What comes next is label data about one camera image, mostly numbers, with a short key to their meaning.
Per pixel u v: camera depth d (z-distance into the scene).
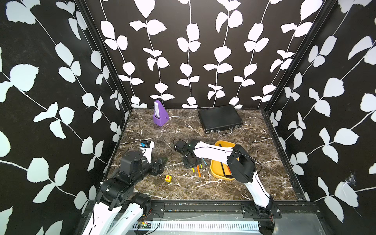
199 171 0.88
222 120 1.31
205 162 0.90
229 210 0.75
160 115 1.04
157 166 0.58
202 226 0.70
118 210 0.44
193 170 0.88
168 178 0.82
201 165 0.90
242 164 0.54
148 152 0.59
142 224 0.70
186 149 0.68
